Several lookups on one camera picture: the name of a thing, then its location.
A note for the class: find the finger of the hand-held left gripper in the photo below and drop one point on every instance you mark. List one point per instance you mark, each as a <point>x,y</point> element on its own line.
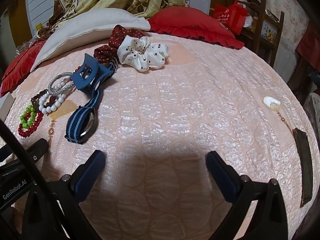
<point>37,148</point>

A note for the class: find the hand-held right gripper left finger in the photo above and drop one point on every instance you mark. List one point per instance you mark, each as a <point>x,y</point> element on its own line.
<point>87,177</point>

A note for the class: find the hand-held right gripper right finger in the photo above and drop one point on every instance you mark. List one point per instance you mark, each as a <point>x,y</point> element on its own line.
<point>223,177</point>

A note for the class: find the blue hair claw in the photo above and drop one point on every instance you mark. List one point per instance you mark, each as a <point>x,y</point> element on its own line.
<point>103,72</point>

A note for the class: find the dark wooden comb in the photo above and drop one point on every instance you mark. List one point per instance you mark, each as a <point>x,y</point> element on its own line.
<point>303,170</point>

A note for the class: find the red ruffled pillow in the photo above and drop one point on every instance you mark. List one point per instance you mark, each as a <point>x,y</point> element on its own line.
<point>20,65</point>
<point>190,22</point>

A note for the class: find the white shell hairpin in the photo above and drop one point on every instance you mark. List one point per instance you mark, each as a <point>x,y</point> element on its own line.
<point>270,101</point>

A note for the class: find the white pillow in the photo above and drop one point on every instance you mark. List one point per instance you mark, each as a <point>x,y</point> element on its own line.
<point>87,27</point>

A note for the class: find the white cherry print scrunchie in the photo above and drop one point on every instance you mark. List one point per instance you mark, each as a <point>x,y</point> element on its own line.
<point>140,55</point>

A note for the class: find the dark red dotted scrunchie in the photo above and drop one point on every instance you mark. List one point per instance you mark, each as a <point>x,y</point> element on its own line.
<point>117,33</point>

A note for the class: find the wooden chair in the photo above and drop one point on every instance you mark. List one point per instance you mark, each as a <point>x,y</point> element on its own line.
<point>277,35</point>

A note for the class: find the red shopping bag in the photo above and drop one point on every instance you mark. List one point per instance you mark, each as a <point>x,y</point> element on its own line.
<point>232,15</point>

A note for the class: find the pink floral curtain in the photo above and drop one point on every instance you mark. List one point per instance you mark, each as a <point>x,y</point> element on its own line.
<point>287,10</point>

